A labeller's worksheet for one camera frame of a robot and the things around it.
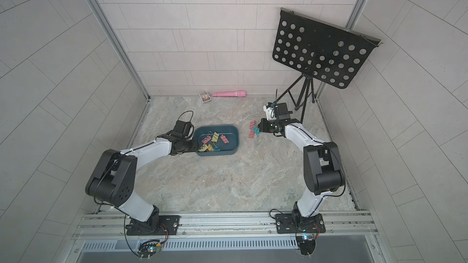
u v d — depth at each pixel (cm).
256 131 92
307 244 68
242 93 116
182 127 74
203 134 97
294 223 71
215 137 96
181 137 72
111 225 71
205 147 91
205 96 115
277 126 68
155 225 64
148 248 66
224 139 93
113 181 44
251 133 98
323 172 46
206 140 94
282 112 72
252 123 102
